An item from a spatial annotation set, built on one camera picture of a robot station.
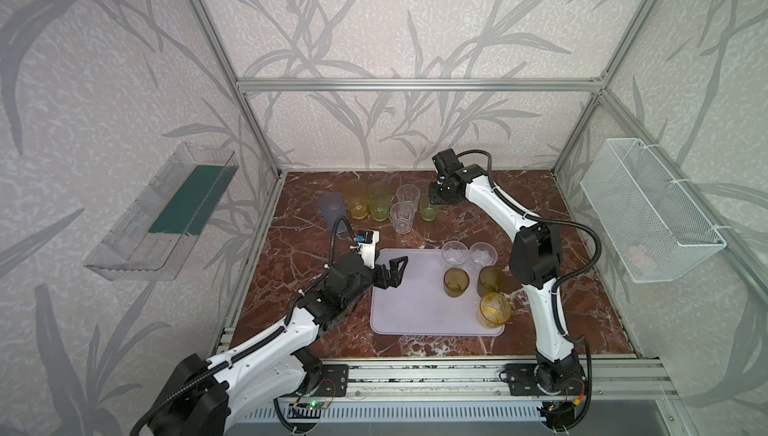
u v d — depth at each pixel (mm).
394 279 707
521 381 735
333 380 735
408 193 1083
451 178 730
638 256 738
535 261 576
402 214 1042
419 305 872
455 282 887
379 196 1060
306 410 722
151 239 642
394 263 705
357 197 989
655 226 630
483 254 927
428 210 1081
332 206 1008
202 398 394
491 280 886
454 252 927
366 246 693
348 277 588
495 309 844
